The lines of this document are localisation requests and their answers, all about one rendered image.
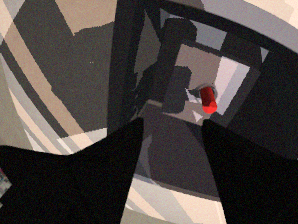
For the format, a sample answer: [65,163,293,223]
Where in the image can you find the dark red peg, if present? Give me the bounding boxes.
[201,87,217,113]

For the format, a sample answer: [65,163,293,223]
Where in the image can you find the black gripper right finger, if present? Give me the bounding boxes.
[202,120,298,224]

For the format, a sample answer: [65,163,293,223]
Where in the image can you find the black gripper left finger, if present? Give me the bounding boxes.
[0,117,145,224]

